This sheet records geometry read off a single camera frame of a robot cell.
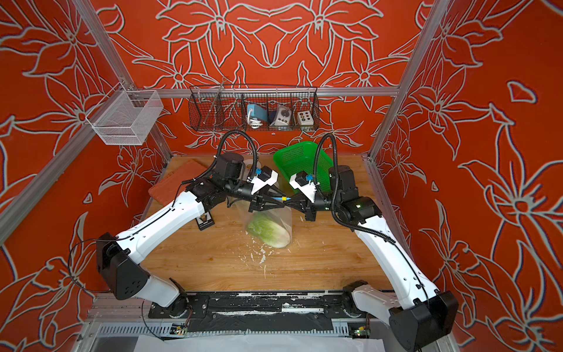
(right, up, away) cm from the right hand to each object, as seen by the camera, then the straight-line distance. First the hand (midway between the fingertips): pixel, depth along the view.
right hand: (283, 202), depth 66 cm
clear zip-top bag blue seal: (0, -7, +15) cm, 17 cm away
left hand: (0, +1, 0) cm, 1 cm away
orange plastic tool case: (-52, +3, +36) cm, 63 cm away
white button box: (+11, +34, +29) cm, 46 cm away
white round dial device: (0, +33, +25) cm, 41 cm away
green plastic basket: (+4, +16, +46) cm, 49 cm away
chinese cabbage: (-5, -14, +16) cm, 22 cm away
